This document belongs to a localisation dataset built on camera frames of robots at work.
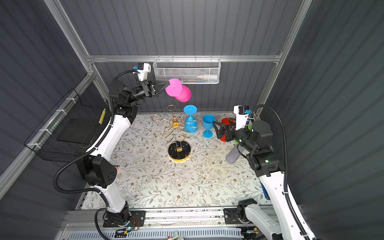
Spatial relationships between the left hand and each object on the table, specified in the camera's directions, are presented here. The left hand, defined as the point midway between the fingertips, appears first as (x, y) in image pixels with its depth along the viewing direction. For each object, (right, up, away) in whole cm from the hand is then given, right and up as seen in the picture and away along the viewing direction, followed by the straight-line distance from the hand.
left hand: (169, 84), depth 61 cm
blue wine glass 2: (+19, -16, +34) cm, 42 cm away
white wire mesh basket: (+5, +30, +63) cm, 70 cm away
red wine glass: (+31, -14, +36) cm, 49 cm away
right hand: (+22, -15, +2) cm, 27 cm away
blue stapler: (+49, -54, +19) cm, 76 cm away
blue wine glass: (+8, -16, +24) cm, 30 cm away
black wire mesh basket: (-52, -18, +14) cm, 56 cm away
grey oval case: (+35, -35, +33) cm, 60 cm away
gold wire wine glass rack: (0, -33, +36) cm, 49 cm away
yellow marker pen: (-42, -13, +22) cm, 49 cm away
